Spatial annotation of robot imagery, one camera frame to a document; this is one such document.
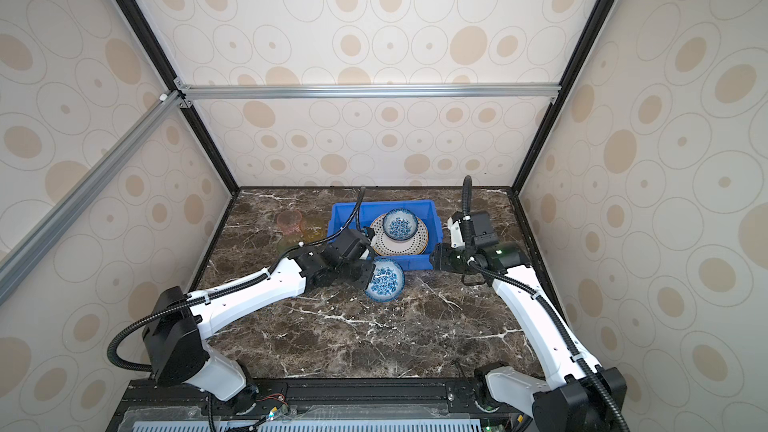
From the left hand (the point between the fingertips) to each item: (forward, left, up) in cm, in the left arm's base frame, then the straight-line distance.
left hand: (379, 268), depth 79 cm
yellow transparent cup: (+24, +25, -14) cm, 37 cm away
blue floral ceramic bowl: (+22, -6, -9) cm, 24 cm away
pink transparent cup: (+28, +34, -17) cm, 47 cm away
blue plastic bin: (+29, +5, -11) cm, 31 cm away
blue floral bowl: (-2, -2, -4) cm, 5 cm away
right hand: (+2, -16, +3) cm, 17 cm away
